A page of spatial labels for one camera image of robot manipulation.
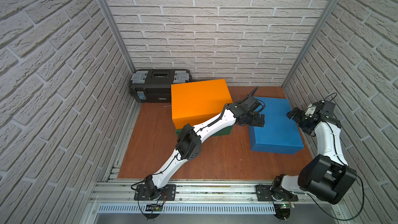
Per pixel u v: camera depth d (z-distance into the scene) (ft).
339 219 2.25
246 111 2.15
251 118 2.42
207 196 2.41
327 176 1.44
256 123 2.41
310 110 2.40
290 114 2.47
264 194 2.41
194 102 2.67
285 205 2.33
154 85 3.22
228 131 2.03
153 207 2.35
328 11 2.56
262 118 2.45
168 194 2.42
